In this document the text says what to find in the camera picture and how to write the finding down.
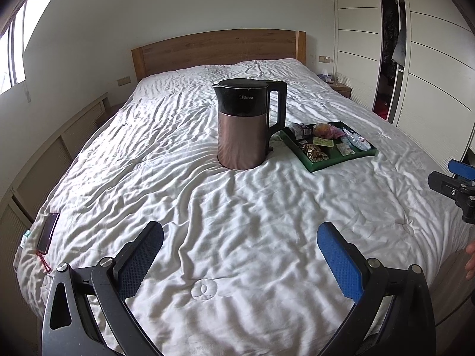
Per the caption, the clear packet of orange snacks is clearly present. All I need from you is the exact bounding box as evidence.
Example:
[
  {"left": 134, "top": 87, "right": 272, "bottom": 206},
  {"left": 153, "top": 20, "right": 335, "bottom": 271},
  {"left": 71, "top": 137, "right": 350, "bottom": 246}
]
[{"left": 312, "top": 122, "right": 335, "bottom": 138}]

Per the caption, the person's right hand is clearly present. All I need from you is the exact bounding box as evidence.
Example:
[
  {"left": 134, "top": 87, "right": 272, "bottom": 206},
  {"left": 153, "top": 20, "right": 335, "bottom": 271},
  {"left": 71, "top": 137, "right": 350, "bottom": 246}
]
[{"left": 465, "top": 241, "right": 475, "bottom": 282}]

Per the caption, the brown and black electric kettle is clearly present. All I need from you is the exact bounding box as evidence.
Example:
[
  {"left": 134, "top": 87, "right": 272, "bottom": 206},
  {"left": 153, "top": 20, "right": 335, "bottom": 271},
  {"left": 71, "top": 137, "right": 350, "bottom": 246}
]
[{"left": 212, "top": 78, "right": 288, "bottom": 170}]

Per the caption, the wooden headboard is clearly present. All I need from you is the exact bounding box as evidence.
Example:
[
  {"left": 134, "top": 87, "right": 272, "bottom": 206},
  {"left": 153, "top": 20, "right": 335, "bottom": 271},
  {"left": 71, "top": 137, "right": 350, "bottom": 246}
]
[{"left": 131, "top": 30, "right": 307, "bottom": 84}]

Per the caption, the low beige wall cabinet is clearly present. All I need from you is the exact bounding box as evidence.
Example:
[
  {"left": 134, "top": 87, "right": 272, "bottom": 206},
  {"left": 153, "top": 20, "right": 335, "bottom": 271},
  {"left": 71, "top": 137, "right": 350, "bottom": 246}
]
[{"left": 0, "top": 93, "right": 110, "bottom": 260}]

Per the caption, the dark smartphone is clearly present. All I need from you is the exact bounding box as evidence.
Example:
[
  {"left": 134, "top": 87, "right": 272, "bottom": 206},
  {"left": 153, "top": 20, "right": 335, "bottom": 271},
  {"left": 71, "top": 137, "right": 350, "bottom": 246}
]
[{"left": 37, "top": 212, "right": 60, "bottom": 252}]

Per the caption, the light blue snack bar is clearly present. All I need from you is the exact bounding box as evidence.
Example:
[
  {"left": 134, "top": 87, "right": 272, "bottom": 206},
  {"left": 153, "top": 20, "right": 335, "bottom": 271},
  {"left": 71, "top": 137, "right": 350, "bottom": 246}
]
[{"left": 341, "top": 127, "right": 372, "bottom": 151}]

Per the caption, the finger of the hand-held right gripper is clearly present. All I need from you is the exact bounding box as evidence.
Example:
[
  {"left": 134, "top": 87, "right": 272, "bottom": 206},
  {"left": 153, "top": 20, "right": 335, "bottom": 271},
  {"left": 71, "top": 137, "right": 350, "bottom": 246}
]
[
  {"left": 427, "top": 171, "right": 475, "bottom": 225},
  {"left": 448, "top": 159, "right": 475, "bottom": 180}
]

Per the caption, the brown oatmeal snack packet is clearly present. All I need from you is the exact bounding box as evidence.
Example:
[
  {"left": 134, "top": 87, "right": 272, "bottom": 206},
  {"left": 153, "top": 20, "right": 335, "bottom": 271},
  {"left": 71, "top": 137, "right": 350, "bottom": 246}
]
[{"left": 301, "top": 143, "right": 330, "bottom": 163}]

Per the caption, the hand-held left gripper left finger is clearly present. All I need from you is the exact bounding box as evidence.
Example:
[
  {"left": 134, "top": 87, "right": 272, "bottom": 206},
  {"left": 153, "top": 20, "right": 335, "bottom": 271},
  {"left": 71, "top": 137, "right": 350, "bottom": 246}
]
[{"left": 41, "top": 221, "right": 164, "bottom": 356}]

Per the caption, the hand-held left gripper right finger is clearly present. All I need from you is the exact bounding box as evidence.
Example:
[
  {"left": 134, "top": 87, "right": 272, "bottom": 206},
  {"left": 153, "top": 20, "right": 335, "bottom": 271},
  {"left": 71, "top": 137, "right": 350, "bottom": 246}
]
[{"left": 316, "top": 221, "right": 436, "bottom": 356}]

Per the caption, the green tray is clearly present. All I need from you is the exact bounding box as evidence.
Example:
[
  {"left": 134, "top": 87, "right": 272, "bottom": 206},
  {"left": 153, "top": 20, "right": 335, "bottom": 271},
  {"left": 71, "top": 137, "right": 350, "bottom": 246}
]
[{"left": 279, "top": 120, "right": 380, "bottom": 174}]

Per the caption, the red lanyard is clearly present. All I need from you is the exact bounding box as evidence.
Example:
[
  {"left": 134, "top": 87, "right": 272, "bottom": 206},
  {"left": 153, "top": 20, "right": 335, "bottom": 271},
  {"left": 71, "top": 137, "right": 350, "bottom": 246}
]
[{"left": 35, "top": 250, "right": 54, "bottom": 276}]

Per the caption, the white wardrobe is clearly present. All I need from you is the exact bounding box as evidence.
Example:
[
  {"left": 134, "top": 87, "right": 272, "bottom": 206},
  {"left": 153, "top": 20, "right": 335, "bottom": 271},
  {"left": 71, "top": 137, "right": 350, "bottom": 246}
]
[{"left": 330, "top": 0, "right": 475, "bottom": 164}]

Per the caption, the wooden nightstand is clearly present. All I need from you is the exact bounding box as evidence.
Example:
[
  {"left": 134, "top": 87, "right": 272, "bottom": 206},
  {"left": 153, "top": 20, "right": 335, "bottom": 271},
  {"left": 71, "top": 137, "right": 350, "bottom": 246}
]
[{"left": 328, "top": 82, "right": 352, "bottom": 99}]

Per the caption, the window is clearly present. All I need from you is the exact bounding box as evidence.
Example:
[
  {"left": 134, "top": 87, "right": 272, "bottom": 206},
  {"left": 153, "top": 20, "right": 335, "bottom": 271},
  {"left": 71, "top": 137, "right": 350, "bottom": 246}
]
[{"left": 0, "top": 0, "right": 28, "bottom": 95}]

